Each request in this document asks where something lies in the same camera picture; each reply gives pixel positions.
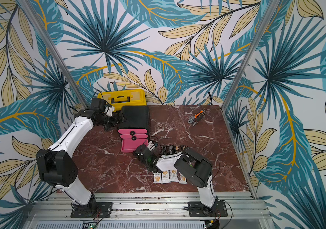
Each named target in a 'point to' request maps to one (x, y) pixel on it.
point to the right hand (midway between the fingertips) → (133, 149)
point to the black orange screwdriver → (198, 119)
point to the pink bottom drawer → (129, 145)
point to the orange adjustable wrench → (191, 120)
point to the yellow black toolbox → (119, 98)
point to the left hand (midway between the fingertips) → (123, 124)
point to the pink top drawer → (132, 131)
